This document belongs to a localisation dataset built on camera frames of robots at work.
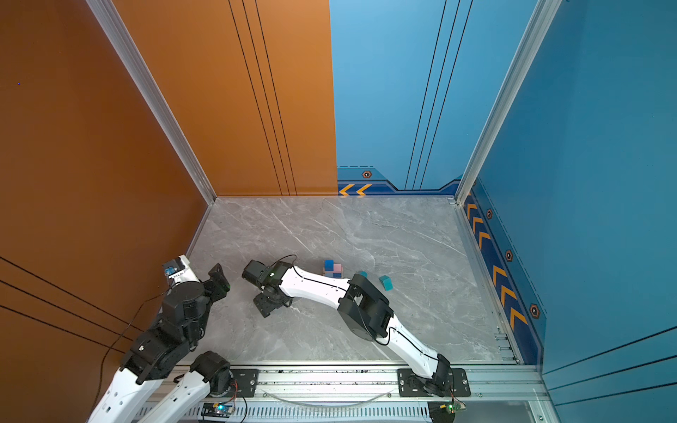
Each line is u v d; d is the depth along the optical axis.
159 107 0.89
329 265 0.89
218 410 0.71
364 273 0.96
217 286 0.62
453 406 0.69
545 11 0.69
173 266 0.56
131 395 0.43
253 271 0.69
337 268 0.91
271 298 0.74
